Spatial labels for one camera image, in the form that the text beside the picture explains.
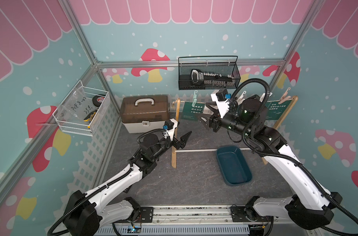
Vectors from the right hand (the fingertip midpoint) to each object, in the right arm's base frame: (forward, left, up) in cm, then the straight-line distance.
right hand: (201, 109), depth 57 cm
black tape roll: (+21, +55, -12) cm, 60 cm away
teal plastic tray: (-5, -24, -48) cm, 54 cm away
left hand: (+2, +6, -15) cm, 16 cm away
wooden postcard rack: (+7, +14, -45) cm, 48 cm away
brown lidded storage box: (+23, +32, -25) cm, 47 cm away
